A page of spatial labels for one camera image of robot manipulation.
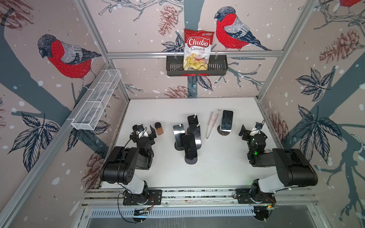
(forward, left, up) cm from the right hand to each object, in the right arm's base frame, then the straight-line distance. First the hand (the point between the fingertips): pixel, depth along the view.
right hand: (249, 128), depth 90 cm
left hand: (-5, +69, +5) cm, 69 cm away
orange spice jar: (-2, +59, -1) cm, 59 cm away
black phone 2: (-5, +45, +2) cm, 45 cm away
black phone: (-14, +38, +1) cm, 41 cm away
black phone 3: (+6, +14, 0) cm, 15 cm away
